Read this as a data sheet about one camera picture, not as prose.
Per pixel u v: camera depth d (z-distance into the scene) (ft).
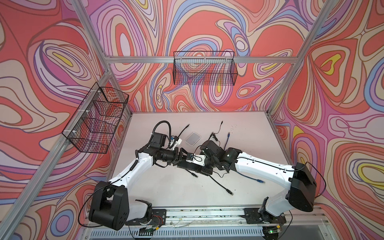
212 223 2.40
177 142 2.52
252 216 2.41
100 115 2.63
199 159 2.17
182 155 2.31
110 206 1.33
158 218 2.37
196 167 2.30
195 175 2.84
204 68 3.17
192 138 3.34
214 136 3.43
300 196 1.33
